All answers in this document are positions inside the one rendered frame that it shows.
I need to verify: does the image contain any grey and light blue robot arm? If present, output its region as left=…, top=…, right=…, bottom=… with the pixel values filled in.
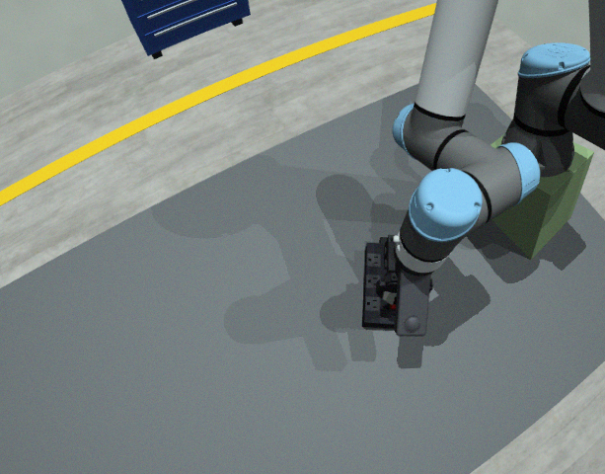
left=393, top=0, right=605, bottom=336

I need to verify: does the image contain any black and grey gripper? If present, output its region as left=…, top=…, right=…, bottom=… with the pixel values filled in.
left=376, top=235, right=433, bottom=305

